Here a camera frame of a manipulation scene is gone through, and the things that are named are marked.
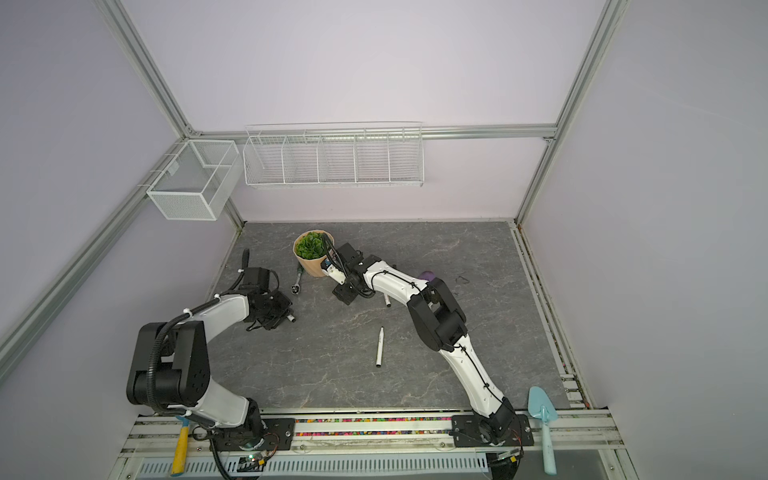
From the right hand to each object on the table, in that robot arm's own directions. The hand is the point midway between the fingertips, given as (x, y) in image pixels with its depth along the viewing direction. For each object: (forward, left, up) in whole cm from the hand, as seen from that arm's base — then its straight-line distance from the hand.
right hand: (347, 289), depth 99 cm
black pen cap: (-11, +16, +2) cm, 19 cm away
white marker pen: (-4, -14, -1) cm, 14 cm away
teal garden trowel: (-35, -54, -1) cm, 64 cm away
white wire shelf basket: (+33, +3, +30) cm, 45 cm away
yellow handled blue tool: (-44, +35, 0) cm, 57 cm away
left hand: (-9, +16, +1) cm, 18 cm away
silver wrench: (+1, +17, 0) cm, 17 cm away
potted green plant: (+11, +12, +9) cm, 18 cm away
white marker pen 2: (-19, -12, -2) cm, 22 cm away
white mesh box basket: (+30, +51, +23) cm, 64 cm away
